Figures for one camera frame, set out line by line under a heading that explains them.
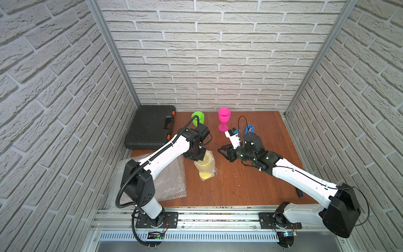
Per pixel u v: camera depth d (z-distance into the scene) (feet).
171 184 2.78
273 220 2.39
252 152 1.93
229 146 2.24
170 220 2.41
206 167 2.48
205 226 2.40
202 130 2.14
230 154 2.16
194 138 1.86
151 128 3.30
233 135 2.19
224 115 3.20
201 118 3.11
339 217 1.27
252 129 3.39
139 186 1.40
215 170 2.80
